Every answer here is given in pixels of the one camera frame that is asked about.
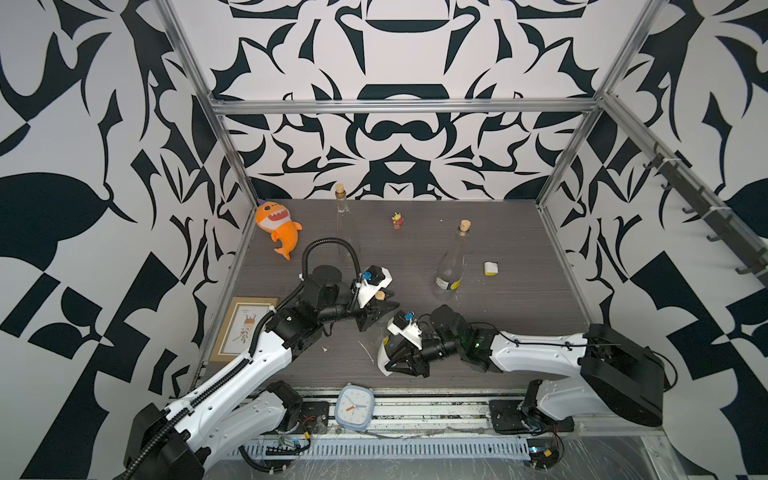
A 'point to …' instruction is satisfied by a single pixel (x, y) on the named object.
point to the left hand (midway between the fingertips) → (391, 292)
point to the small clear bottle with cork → (387, 322)
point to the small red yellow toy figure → (397, 220)
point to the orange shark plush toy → (276, 220)
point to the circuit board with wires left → (288, 446)
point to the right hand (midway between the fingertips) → (387, 360)
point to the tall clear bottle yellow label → (450, 275)
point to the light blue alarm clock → (354, 408)
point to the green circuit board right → (543, 453)
